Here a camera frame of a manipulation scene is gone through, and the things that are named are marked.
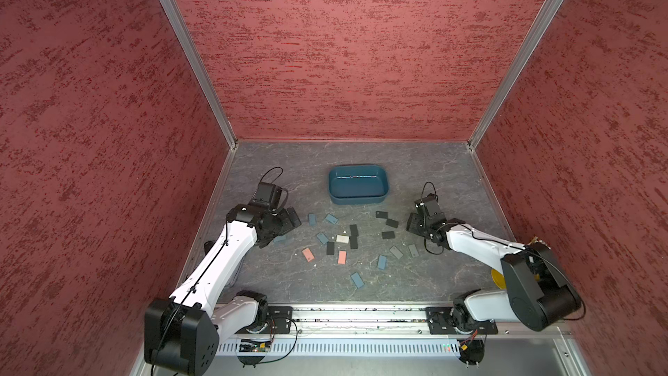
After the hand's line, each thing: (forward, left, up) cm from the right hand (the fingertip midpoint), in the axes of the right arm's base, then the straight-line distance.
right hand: (413, 228), depth 93 cm
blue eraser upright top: (+4, +37, +1) cm, 38 cm away
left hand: (-6, +44, +11) cm, 46 cm away
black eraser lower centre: (-5, +22, 0) cm, 23 cm away
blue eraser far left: (-3, +48, +1) cm, 49 cm away
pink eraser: (-10, +27, 0) cm, 28 cm away
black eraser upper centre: (-1, +22, 0) cm, 22 cm away
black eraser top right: (+6, +11, -1) cm, 13 cm away
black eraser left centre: (-7, +31, 0) cm, 32 cm away
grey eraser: (-9, +8, 0) cm, 12 cm away
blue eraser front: (-18, +22, +1) cm, 28 cm away
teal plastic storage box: (+20, +19, 0) cm, 28 cm away
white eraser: (-4, +27, +1) cm, 27 cm away
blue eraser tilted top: (+4, +30, +1) cm, 31 cm away
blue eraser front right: (-12, +13, 0) cm, 18 cm away
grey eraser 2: (-8, +2, 0) cm, 8 cm away
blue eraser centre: (-3, +34, 0) cm, 34 cm away
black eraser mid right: (-2, +9, -2) cm, 10 cm away
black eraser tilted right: (+3, +7, -1) cm, 8 cm away
